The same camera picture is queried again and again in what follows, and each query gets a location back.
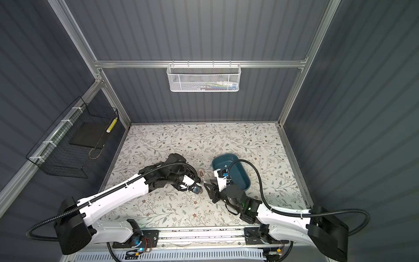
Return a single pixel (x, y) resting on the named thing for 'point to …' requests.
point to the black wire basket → (54, 153)
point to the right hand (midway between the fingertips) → (208, 184)
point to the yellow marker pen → (111, 126)
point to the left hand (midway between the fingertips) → (191, 171)
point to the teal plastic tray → (237, 174)
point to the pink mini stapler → (202, 175)
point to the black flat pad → (91, 134)
